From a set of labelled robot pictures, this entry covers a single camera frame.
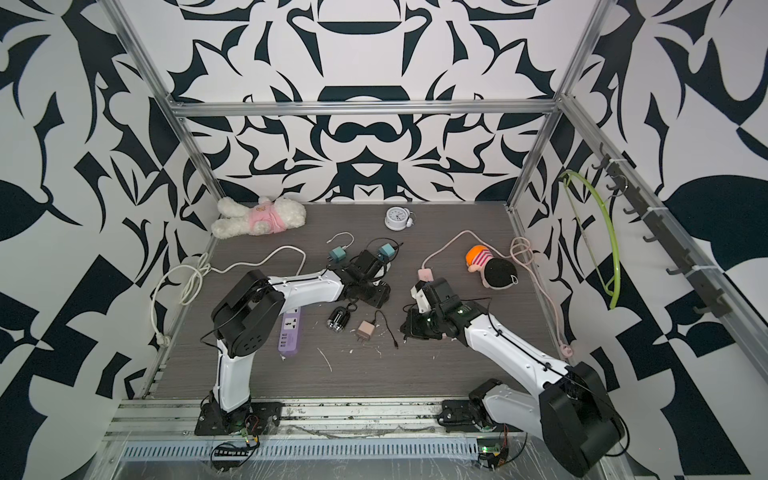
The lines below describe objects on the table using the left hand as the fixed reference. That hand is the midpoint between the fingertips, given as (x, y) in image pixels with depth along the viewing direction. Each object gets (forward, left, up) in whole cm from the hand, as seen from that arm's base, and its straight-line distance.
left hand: (380, 287), depth 96 cm
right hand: (-15, -5, +6) cm, 17 cm away
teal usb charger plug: (+13, -2, 0) cm, 13 cm away
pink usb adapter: (-14, +5, 0) cm, 15 cm away
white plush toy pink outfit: (+25, +39, +7) cm, 47 cm away
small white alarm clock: (+27, -8, +2) cm, 28 cm away
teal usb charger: (+12, +14, +1) cm, 19 cm away
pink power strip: (+4, -15, 0) cm, 15 cm away
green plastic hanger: (-16, -51, +27) cm, 60 cm away
